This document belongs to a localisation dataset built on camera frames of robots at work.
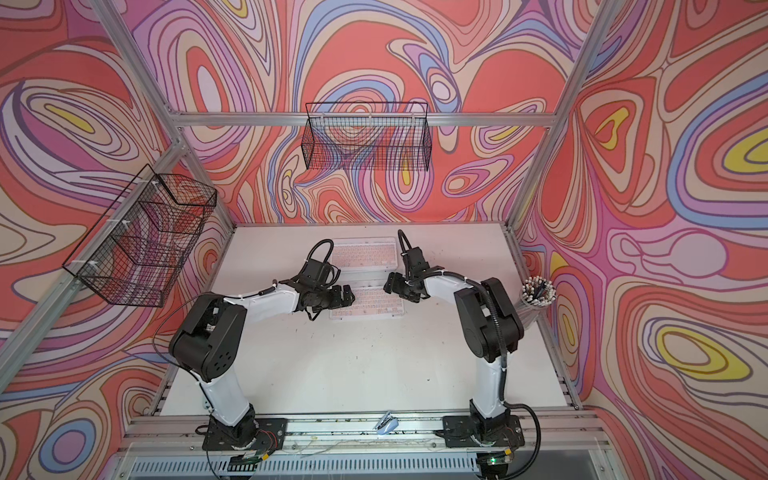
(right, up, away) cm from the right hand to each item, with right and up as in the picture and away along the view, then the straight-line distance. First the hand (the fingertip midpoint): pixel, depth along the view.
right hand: (394, 297), depth 98 cm
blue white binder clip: (-3, -28, -25) cm, 37 cm away
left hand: (-15, -1, -3) cm, 15 cm away
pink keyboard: (-10, +15, +9) cm, 20 cm away
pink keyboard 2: (-8, -1, -2) cm, 8 cm away
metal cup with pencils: (+40, +4, -15) cm, 43 cm away
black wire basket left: (-65, +14, -26) cm, 72 cm away
